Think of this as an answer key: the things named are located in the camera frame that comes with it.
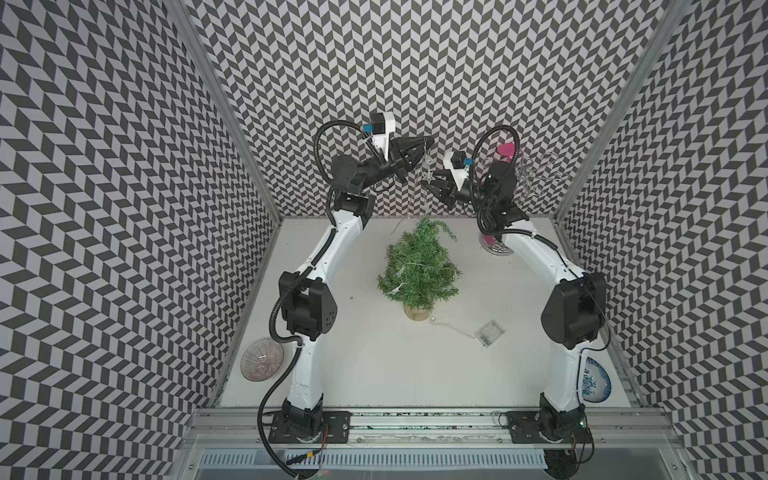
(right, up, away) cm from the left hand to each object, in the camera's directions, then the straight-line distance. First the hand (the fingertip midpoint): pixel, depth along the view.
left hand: (435, 140), depth 63 cm
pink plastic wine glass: (+28, +8, +33) cm, 44 cm away
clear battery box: (+19, -49, +26) cm, 59 cm away
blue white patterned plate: (+45, -60, +16) cm, 76 cm away
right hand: (-1, -5, +15) cm, 15 cm away
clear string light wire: (0, -26, +7) cm, 26 cm away
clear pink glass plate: (-46, -54, +19) cm, 74 cm away
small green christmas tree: (-3, -28, +7) cm, 29 cm away
